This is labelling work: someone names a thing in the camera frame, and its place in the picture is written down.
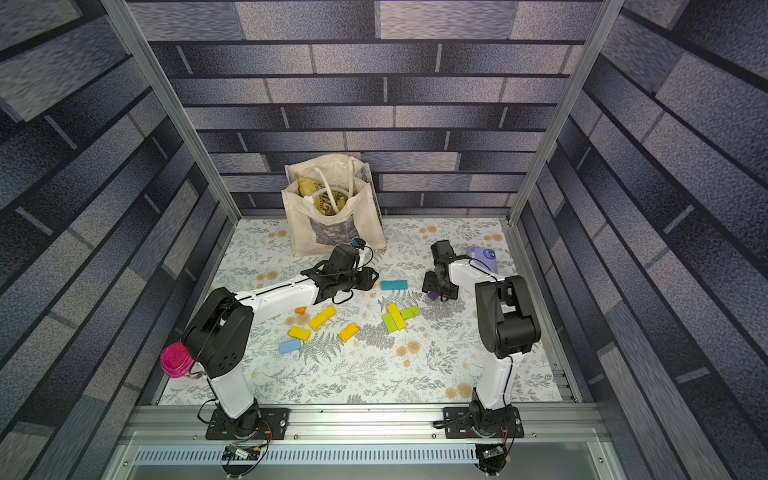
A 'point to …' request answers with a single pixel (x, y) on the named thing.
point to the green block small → (410, 312)
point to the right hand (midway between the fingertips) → (436, 287)
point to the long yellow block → (320, 319)
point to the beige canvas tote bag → (330, 202)
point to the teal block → (394, 285)
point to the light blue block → (290, 346)
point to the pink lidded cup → (176, 360)
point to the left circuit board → (239, 453)
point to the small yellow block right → (349, 332)
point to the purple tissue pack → (486, 255)
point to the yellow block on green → (399, 320)
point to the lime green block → (388, 323)
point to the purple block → (433, 296)
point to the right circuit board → (493, 452)
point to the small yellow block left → (299, 333)
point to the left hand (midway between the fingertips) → (377, 273)
